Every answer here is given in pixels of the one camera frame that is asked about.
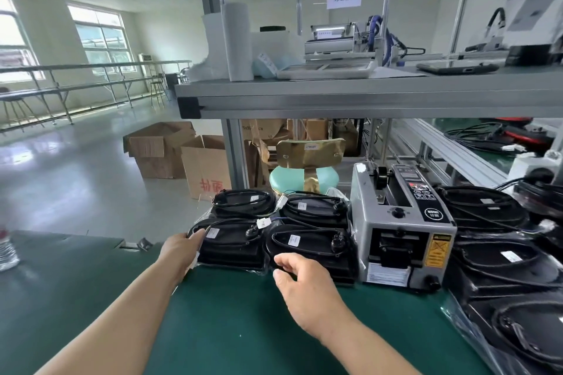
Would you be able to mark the grey tape dispenser machine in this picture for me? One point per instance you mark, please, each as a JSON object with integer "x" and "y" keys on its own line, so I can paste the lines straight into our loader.
{"x": 396, "y": 230}

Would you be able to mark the person's right hand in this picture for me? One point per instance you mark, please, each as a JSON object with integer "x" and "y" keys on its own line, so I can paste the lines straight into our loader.
{"x": 315, "y": 296}

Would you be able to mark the green round stool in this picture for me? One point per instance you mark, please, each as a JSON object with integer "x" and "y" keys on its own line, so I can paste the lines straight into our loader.
{"x": 290, "y": 180}

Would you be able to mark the white power socket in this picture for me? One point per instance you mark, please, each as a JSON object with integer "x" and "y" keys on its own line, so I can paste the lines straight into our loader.
{"x": 532, "y": 165}

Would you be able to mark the white flat scale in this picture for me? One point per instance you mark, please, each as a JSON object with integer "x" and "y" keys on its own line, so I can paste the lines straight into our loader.
{"x": 325, "y": 71}

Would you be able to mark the person's left hand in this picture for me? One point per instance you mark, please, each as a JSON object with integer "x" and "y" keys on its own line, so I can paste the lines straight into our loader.
{"x": 185, "y": 254}

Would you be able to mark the bagged black lamp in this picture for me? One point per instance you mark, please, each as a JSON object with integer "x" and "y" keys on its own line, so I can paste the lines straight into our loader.
{"x": 213, "y": 194}

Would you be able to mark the aluminium workstation frame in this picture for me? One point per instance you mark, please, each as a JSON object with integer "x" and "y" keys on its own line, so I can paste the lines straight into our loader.
{"x": 299, "y": 10}

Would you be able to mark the white paper sheet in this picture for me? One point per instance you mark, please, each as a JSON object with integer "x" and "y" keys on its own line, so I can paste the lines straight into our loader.
{"x": 396, "y": 72}

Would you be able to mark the metal floor bracket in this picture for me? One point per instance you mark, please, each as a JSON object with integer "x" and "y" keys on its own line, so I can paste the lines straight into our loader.
{"x": 136, "y": 245}

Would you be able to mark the white handset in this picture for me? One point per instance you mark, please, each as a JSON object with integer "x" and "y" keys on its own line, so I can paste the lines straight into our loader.
{"x": 267, "y": 66}

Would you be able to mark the person's left forearm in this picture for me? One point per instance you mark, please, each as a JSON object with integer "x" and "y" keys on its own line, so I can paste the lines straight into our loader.
{"x": 114, "y": 322}

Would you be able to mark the group of bagged black lamps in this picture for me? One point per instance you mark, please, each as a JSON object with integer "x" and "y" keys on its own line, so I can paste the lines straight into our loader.
{"x": 510, "y": 274}

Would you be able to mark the black phone on shelf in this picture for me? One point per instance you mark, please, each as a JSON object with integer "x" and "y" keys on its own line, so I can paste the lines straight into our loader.
{"x": 457, "y": 67}

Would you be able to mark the black cup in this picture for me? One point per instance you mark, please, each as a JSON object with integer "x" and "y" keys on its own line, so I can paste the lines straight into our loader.
{"x": 528, "y": 54}

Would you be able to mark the black flat tray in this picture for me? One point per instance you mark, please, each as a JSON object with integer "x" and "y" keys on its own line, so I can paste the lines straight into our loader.
{"x": 273, "y": 28}

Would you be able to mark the grey metal shelf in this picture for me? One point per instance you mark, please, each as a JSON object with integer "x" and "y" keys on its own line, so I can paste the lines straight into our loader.
{"x": 369, "y": 93}

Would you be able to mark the white box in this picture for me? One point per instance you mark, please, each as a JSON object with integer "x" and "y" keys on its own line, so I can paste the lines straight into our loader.
{"x": 277, "y": 47}

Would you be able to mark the grey metal railing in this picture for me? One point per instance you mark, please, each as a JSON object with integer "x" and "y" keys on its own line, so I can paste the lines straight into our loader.
{"x": 88, "y": 65}

